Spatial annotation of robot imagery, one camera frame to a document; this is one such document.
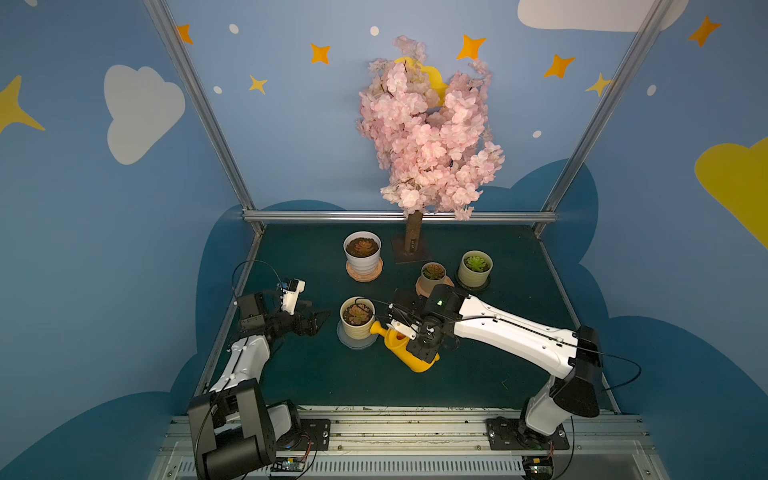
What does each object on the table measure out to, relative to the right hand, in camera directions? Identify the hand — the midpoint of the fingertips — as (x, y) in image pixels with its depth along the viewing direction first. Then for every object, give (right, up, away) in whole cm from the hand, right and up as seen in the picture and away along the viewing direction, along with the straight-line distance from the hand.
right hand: (426, 341), depth 75 cm
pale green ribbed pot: (+19, +14, +25) cm, 34 cm away
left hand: (-30, +7, +11) cm, 33 cm away
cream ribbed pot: (-18, 0, +11) cm, 21 cm away
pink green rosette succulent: (-19, +4, +14) cm, 24 cm away
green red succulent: (+5, +16, +23) cm, 29 cm away
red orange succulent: (-18, +25, +27) cm, 41 cm away
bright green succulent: (+20, +19, +26) cm, 38 cm away
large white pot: (-18, +19, +26) cm, 37 cm away
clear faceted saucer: (-20, -5, +14) cm, 24 cm away
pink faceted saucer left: (-18, +14, +31) cm, 39 cm away
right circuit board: (+27, -30, -3) cm, 41 cm away
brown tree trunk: (-1, +30, +31) cm, 43 cm away
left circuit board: (-34, -29, -3) cm, 45 cm away
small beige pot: (+4, +12, +24) cm, 27 cm away
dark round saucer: (+21, +10, +29) cm, 37 cm away
